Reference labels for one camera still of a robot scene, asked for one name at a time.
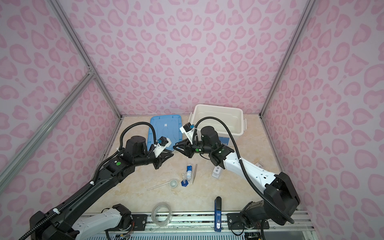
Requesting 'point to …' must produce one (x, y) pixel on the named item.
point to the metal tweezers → (194, 173)
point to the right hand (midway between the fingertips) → (176, 145)
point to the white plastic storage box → (233, 117)
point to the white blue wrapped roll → (189, 172)
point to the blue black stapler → (218, 214)
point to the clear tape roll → (161, 223)
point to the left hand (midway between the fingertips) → (171, 150)
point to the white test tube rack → (216, 171)
